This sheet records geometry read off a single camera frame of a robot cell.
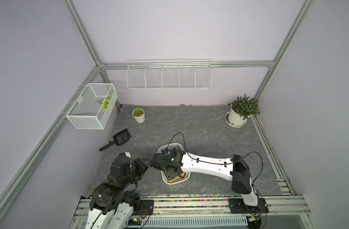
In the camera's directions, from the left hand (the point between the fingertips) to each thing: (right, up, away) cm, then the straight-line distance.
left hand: (151, 163), depth 69 cm
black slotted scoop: (-29, +7, +33) cm, 45 cm away
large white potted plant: (+55, +29, +25) cm, 67 cm away
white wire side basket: (-38, +25, +11) cm, 47 cm away
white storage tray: (+14, +4, +22) cm, 26 cm away
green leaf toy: (-29, +31, +12) cm, 44 cm away
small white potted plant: (-17, +26, +36) cm, 47 cm away
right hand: (+10, -7, +8) cm, 14 cm away
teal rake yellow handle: (+15, -5, -5) cm, 16 cm away
